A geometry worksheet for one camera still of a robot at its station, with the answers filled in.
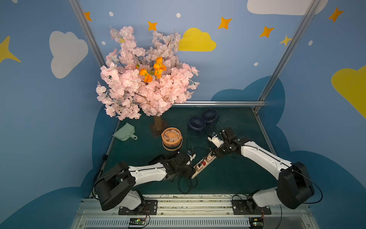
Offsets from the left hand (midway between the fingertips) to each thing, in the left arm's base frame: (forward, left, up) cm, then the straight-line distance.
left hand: (192, 166), depth 86 cm
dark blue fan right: (+39, -14, +4) cm, 41 cm away
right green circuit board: (-27, -33, -4) cm, 43 cm away
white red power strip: (0, -6, +5) cm, 8 cm away
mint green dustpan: (+28, +51, -5) cm, 58 cm away
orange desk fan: (+17, +13, +4) cm, 22 cm away
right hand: (+10, -16, +5) cm, 19 cm away
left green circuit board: (-28, +28, -4) cm, 40 cm away
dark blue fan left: (+27, -3, +6) cm, 28 cm away
